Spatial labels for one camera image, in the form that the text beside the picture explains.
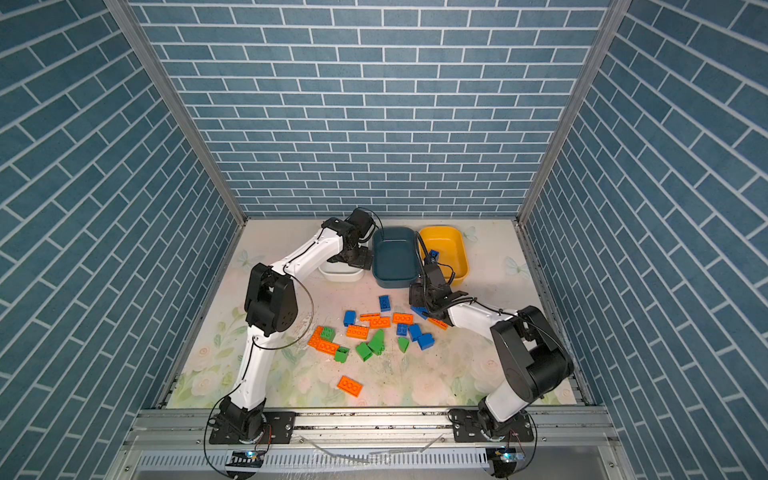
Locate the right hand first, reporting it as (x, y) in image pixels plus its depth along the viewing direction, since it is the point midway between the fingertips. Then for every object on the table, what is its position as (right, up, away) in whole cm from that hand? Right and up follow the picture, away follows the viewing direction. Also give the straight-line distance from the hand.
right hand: (417, 286), depth 95 cm
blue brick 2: (-21, -10, -3) cm, 23 cm away
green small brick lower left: (-22, -18, -10) cm, 30 cm away
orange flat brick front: (-19, -25, -14) cm, 35 cm away
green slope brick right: (-4, -17, -6) cm, 18 cm away
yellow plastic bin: (+13, +14, +15) cm, 24 cm away
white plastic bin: (-26, +4, +4) cm, 26 cm away
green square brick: (-27, -14, -5) cm, 31 cm away
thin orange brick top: (-15, -9, -3) cm, 18 cm away
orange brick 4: (-18, -13, -6) cm, 23 cm away
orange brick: (+7, -11, -3) cm, 13 cm away
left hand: (-20, +8, +5) cm, 22 cm away
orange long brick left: (-29, -16, -8) cm, 34 cm away
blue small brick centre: (-5, -12, -6) cm, 14 cm away
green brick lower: (-16, -18, -9) cm, 25 cm away
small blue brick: (+6, +10, +10) cm, 16 cm away
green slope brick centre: (-12, -16, -6) cm, 21 cm away
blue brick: (-10, -6, +2) cm, 12 cm away
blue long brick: (+1, -8, +1) cm, 8 cm away
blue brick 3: (-1, -13, -5) cm, 14 cm away
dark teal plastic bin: (-8, +9, +15) cm, 19 cm away
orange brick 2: (-5, -10, -1) cm, 11 cm away
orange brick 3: (-12, -11, -3) cm, 16 cm away
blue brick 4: (+2, -15, -8) cm, 17 cm away
